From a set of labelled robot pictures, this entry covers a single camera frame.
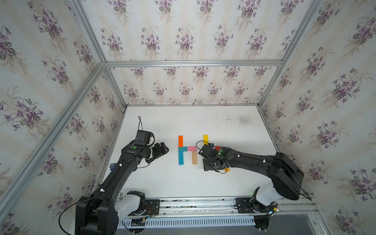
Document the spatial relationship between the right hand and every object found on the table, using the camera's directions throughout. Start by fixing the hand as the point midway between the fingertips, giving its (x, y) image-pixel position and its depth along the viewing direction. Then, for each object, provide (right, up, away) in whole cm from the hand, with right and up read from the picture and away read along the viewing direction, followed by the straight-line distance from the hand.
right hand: (210, 166), depth 85 cm
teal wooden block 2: (-18, +4, +5) cm, 19 cm away
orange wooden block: (-19, +13, +13) cm, 26 cm away
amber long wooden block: (+11, -2, +1) cm, 11 cm away
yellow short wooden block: (-1, +14, +16) cm, 21 cm away
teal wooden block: (-17, +8, +9) cm, 21 cm away
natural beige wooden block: (-10, +4, +5) cm, 11 cm away
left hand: (-27, +9, -4) cm, 29 cm away
